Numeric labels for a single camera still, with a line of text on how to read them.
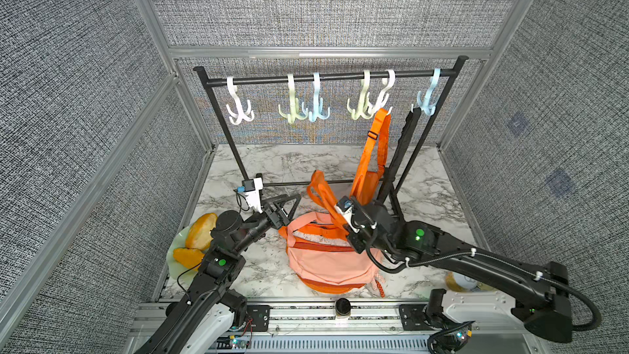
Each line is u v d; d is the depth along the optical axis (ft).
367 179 2.45
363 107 2.14
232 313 2.02
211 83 1.84
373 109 2.17
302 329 2.39
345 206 1.99
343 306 2.20
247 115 2.13
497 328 2.31
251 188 2.01
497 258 1.41
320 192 2.45
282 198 1.98
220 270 1.73
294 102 2.06
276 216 1.96
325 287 2.45
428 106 2.17
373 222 1.63
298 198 2.10
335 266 2.50
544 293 1.29
